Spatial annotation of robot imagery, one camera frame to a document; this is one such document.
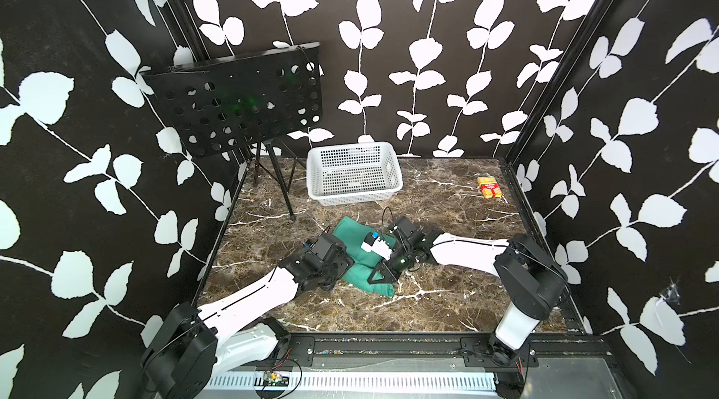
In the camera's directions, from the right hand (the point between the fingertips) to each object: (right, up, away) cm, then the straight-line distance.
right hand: (370, 275), depth 82 cm
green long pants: (-2, +3, +3) cm, 4 cm away
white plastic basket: (-9, +32, +33) cm, 46 cm away
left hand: (-6, +4, +2) cm, 7 cm away
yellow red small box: (+48, +26, +29) cm, 62 cm away
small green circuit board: (-26, -23, -11) cm, 36 cm away
